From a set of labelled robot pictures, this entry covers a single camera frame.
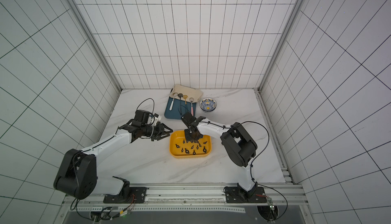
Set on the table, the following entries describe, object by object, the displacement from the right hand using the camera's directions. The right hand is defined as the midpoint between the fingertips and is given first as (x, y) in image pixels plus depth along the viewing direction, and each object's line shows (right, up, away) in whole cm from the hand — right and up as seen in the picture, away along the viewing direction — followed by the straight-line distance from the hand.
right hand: (185, 138), depth 93 cm
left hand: (-8, +5, -10) cm, 14 cm away
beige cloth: (+6, +29, +22) cm, 37 cm away
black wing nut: (+12, -2, -2) cm, 13 cm away
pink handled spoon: (+3, +25, +21) cm, 32 cm away
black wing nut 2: (-5, -4, -4) cm, 7 cm away
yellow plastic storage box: (-3, -4, -5) cm, 7 cm away
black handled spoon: (-6, +28, +22) cm, 36 cm away
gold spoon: (-2, +27, +22) cm, 34 cm away
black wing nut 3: (+1, -6, -5) cm, 8 cm away
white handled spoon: (-10, +28, +22) cm, 37 cm away
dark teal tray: (-8, +18, +15) cm, 25 cm away
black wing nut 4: (+12, -6, -5) cm, 14 cm away
